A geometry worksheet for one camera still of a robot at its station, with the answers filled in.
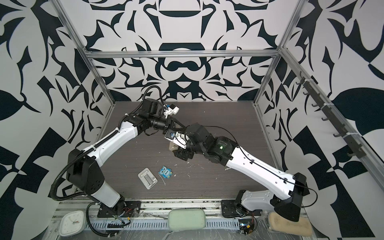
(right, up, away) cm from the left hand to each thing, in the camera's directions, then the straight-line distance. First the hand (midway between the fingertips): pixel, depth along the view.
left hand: (187, 127), depth 71 cm
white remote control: (-6, -8, -4) cm, 11 cm away
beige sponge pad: (+41, -42, -3) cm, 59 cm away
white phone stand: (-22, -29, +12) cm, 38 cm away
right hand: (-4, -5, -4) cm, 7 cm away
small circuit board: (+28, -46, 0) cm, 54 cm away
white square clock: (-51, -43, -3) cm, 66 cm away
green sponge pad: (0, -42, -1) cm, 42 cm away
